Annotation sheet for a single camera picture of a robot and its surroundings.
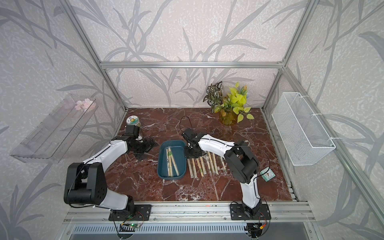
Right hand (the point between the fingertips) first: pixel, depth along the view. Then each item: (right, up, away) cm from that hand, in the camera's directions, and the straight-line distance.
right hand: (187, 155), depth 91 cm
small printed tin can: (-38, +22, +11) cm, 46 cm away
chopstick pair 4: (+10, -6, -2) cm, 12 cm away
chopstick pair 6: (+4, -7, -2) cm, 9 cm away
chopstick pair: (+23, -6, 0) cm, 23 cm away
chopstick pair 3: (+15, -4, +1) cm, 15 cm away
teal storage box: (-6, +3, +6) cm, 9 cm away
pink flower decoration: (-50, +30, -15) cm, 60 cm away
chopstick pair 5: (+8, -7, -2) cm, 10 cm away
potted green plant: (+27, +31, +3) cm, 42 cm away
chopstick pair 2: (+18, -6, -1) cm, 19 cm away
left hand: (-20, +5, -1) cm, 20 cm away
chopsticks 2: (-10, -3, 0) cm, 11 cm away
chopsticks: (+2, -8, -2) cm, 9 cm away
